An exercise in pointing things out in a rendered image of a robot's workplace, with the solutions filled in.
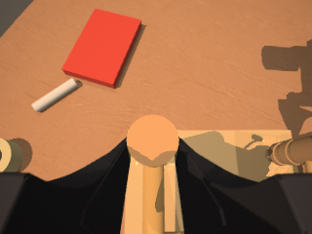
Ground red flat rectangular block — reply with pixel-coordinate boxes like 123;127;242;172
62;9;141;89

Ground white cylinder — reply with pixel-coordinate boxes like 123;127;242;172
31;78;77;112

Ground wooden stool legs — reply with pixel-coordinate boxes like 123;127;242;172
127;115;312;234

